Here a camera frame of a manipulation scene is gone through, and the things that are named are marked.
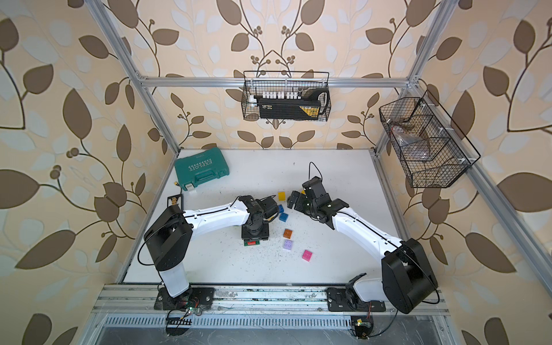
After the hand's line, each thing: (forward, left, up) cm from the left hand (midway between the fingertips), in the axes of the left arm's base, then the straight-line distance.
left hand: (263, 240), depth 85 cm
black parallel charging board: (+20, +43, -3) cm, 47 cm away
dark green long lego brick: (0, +5, -3) cm, 6 cm away
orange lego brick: (+4, -10, -2) cm, 11 cm away
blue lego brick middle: (+10, -8, +1) cm, 12 cm away
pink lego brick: (-5, -17, -2) cm, 18 cm away
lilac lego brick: (-1, -10, -3) cm, 10 cm away
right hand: (+12, -13, +8) cm, 20 cm away
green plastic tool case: (+37, +37, 0) cm, 52 cm away
